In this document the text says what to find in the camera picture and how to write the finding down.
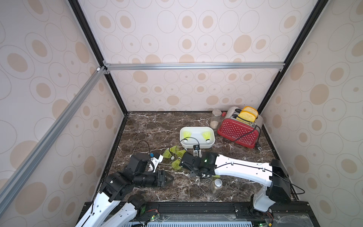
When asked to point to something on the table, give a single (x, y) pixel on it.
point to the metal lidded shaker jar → (217, 187)
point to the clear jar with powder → (215, 121)
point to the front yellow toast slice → (247, 116)
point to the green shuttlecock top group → (175, 149)
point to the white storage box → (196, 137)
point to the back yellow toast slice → (251, 109)
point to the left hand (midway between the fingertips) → (172, 181)
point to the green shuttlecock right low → (216, 176)
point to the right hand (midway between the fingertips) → (193, 173)
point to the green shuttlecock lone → (186, 134)
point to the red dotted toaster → (245, 133)
